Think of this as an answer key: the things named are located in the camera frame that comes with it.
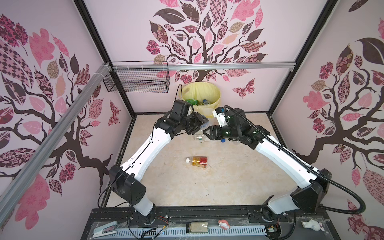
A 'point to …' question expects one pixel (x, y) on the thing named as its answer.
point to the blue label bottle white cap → (204, 125)
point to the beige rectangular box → (199, 227)
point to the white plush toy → (313, 224)
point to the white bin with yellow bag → (204, 97)
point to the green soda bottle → (193, 101)
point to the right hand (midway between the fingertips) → (208, 128)
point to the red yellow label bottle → (198, 161)
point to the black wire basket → (139, 76)
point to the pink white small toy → (224, 224)
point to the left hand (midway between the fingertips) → (206, 124)
